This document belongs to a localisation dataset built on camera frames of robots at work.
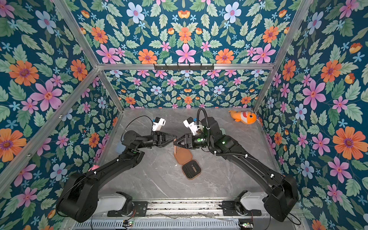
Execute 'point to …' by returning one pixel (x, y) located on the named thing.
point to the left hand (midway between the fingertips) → (174, 141)
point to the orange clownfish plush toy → (246, 117)
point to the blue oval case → (120, 148)
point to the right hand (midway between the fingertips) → (179, 140)
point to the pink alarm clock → (95, 166)
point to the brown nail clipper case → (191, 168)
